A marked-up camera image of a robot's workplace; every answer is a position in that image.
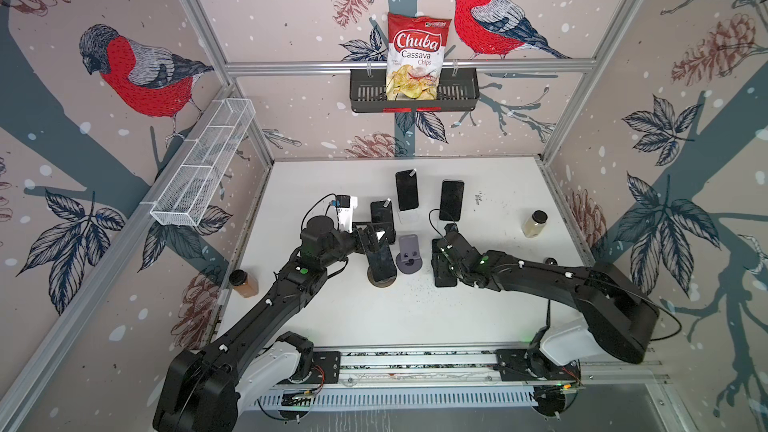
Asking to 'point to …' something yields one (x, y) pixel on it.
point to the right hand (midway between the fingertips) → (440, 259)
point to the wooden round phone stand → (384, 283)
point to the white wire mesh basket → (194, 182)
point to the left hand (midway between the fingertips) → (386, 221)
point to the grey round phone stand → (409, 260)
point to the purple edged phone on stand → (381, 217)
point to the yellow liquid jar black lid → (535, 224)
